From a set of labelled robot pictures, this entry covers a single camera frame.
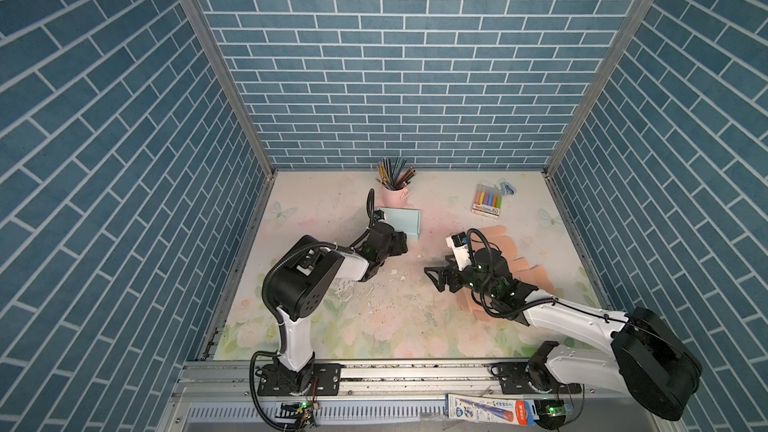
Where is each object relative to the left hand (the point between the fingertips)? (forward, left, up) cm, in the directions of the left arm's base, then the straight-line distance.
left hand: (399, 236), depth 99 cm
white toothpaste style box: (-47, -21, -1) cm, 52 cm away
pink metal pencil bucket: (+13, +1, +4) cm, 14 cm away
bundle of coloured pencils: (+20, +3, +9) cm, 22 cm away
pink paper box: (-11, -39, -2) cm, 40 cm away
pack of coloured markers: (+16, -34, -1) cm, 37 cm away
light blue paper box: (+6, -3, +1) cm, 7 cm away
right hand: (-14, -9, +9) cm, 19 cm away
